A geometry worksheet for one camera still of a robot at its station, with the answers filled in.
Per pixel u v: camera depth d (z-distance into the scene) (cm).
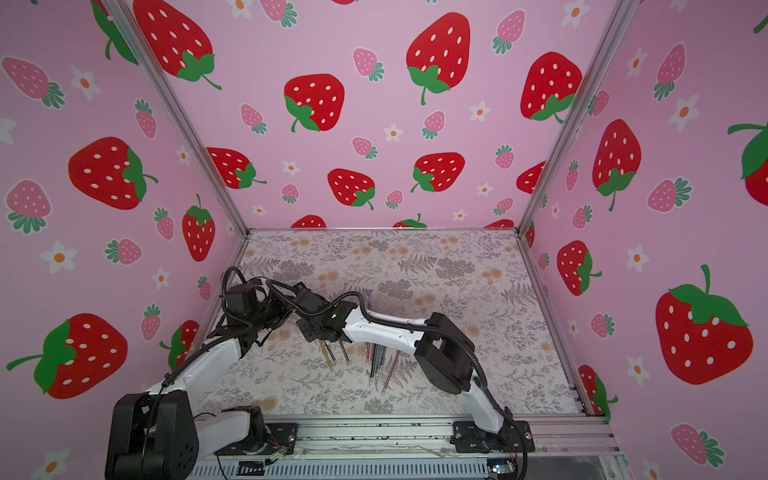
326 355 88
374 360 87
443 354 49
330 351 90
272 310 76
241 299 66
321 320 63
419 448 73
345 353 89
